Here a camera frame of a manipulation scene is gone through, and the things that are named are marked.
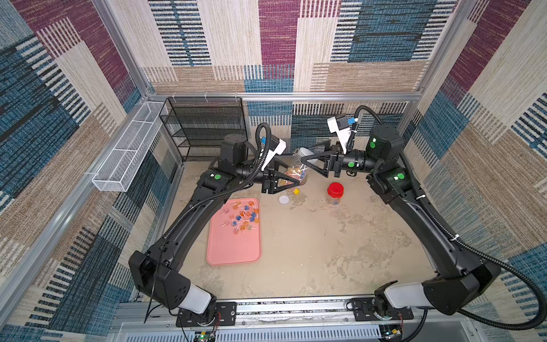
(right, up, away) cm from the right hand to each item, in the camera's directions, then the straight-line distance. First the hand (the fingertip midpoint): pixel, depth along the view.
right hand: (307, 158), depth 59 cm
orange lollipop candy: (-24, -22, +37) cm, 49 cm away
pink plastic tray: (-30, -35, +32) cm, 56 cm away
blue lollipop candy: (-25, -23, +37) cm, 50 cm away
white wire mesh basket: (-77, -2, +34) cm, 84 cm away
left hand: (-3, -6, +2) cm, 7 cm away
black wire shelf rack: (-47, +21, +49) cm, 71 cm away
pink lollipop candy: (-31, -25, +37) cm, 54 cm away
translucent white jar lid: (-4, -16, +45) cm, 47 cm away
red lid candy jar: (+18, -12, +37) cm, 42 cm away
